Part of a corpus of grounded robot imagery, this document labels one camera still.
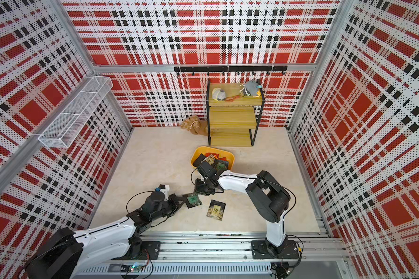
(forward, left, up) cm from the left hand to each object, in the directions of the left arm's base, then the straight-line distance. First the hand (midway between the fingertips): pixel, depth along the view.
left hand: (189, 198), depth 85 cm
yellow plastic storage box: (+29, -16, -2) cm, 33 cm away
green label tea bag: (-1, -1, -2) cm, 2 cm away
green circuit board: (-28, +19, -2) cm, 34 cm away
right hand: (+4, -4, -1) cm, 5 cm away
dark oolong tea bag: (+22, -9, +1) cm, 24 cm away
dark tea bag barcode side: (+23, -2, -1) cm, 23 cm away
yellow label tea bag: (-5, -13, -3) cm, 14 cm away
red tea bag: (+28, -8, -2) cm, 29 cm away
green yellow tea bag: (+19, -16, 0) cm, 25 cm away
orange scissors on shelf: (+41, -22, +29) cm, 55 cm away
